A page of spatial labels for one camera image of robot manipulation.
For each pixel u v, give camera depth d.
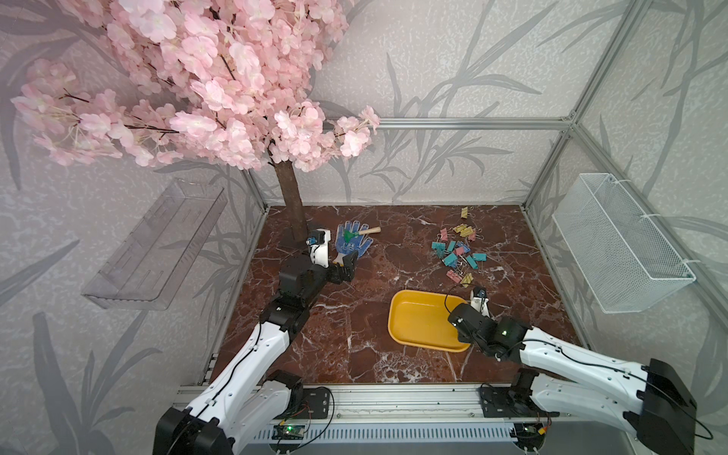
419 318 0.89
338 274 0.68
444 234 1.10
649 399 0.41
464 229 1.10
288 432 0.71
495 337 0.58
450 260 1.02
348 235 1.11
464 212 1.19
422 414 0.72
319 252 0.66
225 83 0.45
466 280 0.96
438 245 1.08
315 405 0.73
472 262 1.01
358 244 1.08
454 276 0.98
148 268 0.64
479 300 0.71
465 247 1.05
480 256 1.02
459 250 1.04
